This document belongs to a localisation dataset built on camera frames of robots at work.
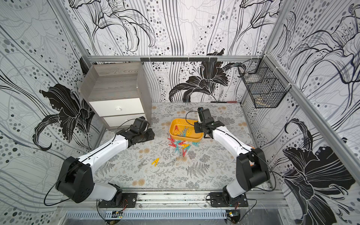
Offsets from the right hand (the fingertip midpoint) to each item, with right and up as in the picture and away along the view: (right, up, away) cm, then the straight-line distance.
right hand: (200, 123), depth 90 cm
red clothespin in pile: (-18, -12, +6) cm, 23 cm away
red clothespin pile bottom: (-10, -19, 0) cm, 22 cm away
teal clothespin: (-10, -8, +9) cm, 15 cm away
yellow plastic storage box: (-11, -5, +12) cm, 17 cm away
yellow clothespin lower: (-28, -24, -4) cm, 37 cm away
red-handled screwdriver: (+28, +18, +33) cm, 46 cm away
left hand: (-30, -8, -2) cm, 31 cm away
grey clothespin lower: (-37, -25, -5) cm, 45 cm away
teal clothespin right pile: (-2, -14, +5) cm, 15 cm away
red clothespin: (-16, -6, +11) cm, 21 cm away
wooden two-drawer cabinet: (-52, +20, -2) cm, 56 cm away
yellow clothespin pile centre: (-10, -15, +3) cm, 18 cm away
